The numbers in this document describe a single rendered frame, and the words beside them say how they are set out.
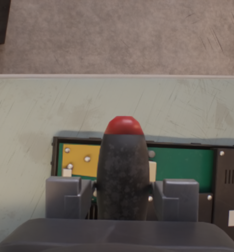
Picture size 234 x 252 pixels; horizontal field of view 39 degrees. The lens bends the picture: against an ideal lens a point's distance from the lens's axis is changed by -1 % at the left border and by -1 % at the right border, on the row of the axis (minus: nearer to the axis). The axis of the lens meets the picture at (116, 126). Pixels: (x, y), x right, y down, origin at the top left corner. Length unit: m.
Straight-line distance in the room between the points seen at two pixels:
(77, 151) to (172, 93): 0.13
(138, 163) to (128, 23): 1.37
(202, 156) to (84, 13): 1.13
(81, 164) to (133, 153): 0.19
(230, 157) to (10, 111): 0.25
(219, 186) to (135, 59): 1.14
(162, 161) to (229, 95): 0.13
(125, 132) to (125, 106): 0.21
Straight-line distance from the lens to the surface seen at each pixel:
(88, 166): 0.34
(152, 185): 0.16
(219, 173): 0.40
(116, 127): 0.16
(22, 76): 0.35
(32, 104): 0.34
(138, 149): 0.16
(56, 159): 0.33
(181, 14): 1.65
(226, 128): 0.43
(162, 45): 1.56
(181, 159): 0.39
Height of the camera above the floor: 1.34
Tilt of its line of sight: 70 degrees down
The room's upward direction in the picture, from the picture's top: 90 degrees clockwise
